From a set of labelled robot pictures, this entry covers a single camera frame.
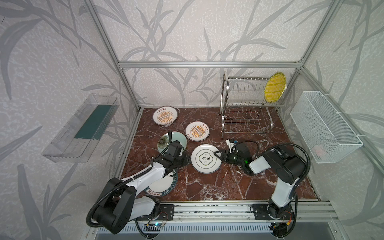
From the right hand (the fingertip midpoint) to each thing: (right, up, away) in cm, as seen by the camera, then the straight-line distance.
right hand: (215, 154), depth 92 cm
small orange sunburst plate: (-11, +13, +14) cm, 22 cm away
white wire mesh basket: (+46, +14, -29) cm, 56 cm away
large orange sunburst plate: (-37, +25, +24) cm, 51 cm away
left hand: (-16, -2, -4) cm, 16 cm away
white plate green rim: (-7, -4, 0) cm, 8 cm away
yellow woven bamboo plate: (+34, +40, -7) cm, 53 cm away
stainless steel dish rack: (+27, +31, +32) cm, 53 cm away
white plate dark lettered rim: (-29, -15, -11) cm, 34 cm away
